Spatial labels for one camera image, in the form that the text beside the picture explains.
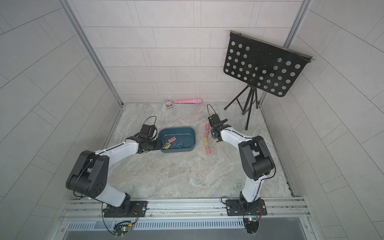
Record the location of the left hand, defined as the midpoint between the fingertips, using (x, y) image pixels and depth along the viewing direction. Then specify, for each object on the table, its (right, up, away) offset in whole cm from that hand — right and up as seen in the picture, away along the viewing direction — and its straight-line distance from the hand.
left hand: (163, 142), depth 93 cm
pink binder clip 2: (+28, +5, +5) cm, 29 cm away
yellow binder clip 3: (+2, -2, -2) cm, 4 cm away
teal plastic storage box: (+15, +4, +5) cm, 16 cm away
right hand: (+37, +8, +4) cm, 38 cm away
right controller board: (+47, -34, -25) cm, 63 cm away
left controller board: (-13, -34, -26) cm, 45 cm away
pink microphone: (+17, +28, +22) cm, 40 cm away
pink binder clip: (+28, +9, +8) cm, 31 cm away
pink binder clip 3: (+28, -5, -3) cm, 29 cm away
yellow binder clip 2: (+27, -1, 0) cm, 27 cm away
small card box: (-2, +26, +22) cm, 34 cm away
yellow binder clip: (+27, +1, +2) cm, 27 cm away
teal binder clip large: (+11, -1, -4) cm, 12 cm away
